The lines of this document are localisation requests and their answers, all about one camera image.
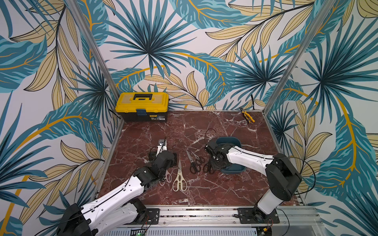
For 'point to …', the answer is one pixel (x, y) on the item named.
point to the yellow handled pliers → (247, 117)
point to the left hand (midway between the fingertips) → (165, 154)
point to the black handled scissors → (194, 167)
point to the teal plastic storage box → (232, 168)
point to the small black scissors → (200, 160)
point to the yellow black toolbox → (142, 106)
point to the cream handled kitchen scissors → (180, 183)
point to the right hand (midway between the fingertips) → (217, 165)
